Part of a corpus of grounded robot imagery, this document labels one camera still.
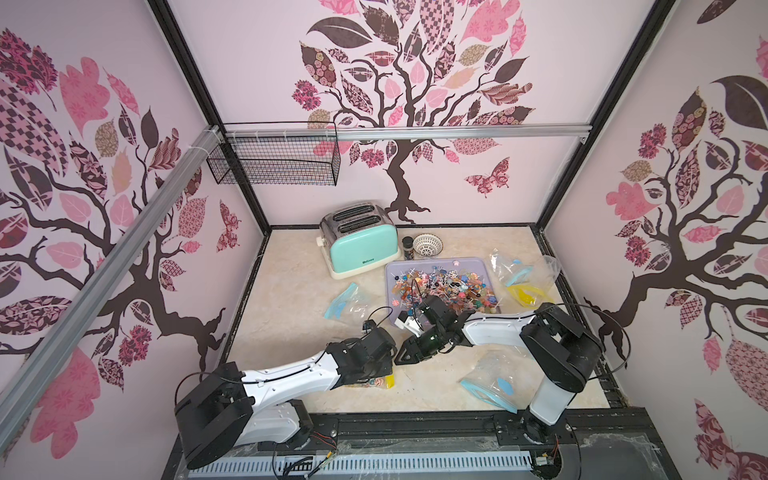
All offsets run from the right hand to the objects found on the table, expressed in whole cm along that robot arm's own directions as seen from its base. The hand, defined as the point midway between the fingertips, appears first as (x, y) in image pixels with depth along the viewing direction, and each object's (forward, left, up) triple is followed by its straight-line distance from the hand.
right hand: (399, 359), depth 83 cm
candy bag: (+20, +16, -3) cm, 25 cm away
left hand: (-3, +3, -1) cm, 4 cm away
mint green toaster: (+35, +12, +14) cm, 39 cm away
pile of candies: (+23, -23, 0) cm, 33 cm away
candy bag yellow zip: (+22, -46, 0) cm, 51 cm away
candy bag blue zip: (-4, -29, -4) cm, 29 cm away
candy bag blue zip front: (+32, -40, -1) cm, 51 cm away
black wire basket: (+56, +37, +31) cm, 75 cm away
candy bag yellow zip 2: (-5, +4, -2) cm, 7 cm away
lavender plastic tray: (+34, 0, -3) cm, 34 cm away
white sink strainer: (+43, -13, 0) cm, 45 cm away
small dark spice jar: (+39, -4, +6) cm, 40 cm away
